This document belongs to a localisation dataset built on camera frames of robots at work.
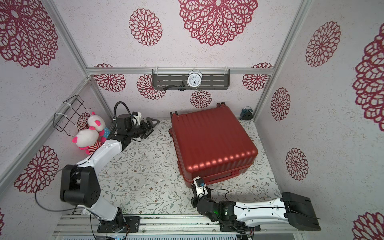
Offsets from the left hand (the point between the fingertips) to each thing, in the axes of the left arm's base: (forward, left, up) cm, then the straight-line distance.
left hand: (158, 125), depth 85 cm
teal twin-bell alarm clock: (+28, -62, -19) cm, 71 cm away
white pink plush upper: (+6, +39, -4) cm, 40 cm away
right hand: (-31, -18, -13) cm, 39 cm away
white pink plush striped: (-7, +39, -5) cm, 40 cm away
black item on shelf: (+24, -12, +8) cm, 28 cm away
